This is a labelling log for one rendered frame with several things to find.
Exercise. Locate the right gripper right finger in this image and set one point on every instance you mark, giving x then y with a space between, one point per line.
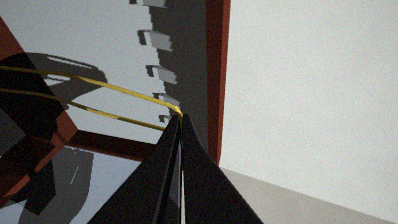
209 196

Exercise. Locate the gold necklace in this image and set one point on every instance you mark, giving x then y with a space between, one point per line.
169 105

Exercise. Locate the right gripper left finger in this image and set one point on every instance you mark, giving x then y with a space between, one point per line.
152 194

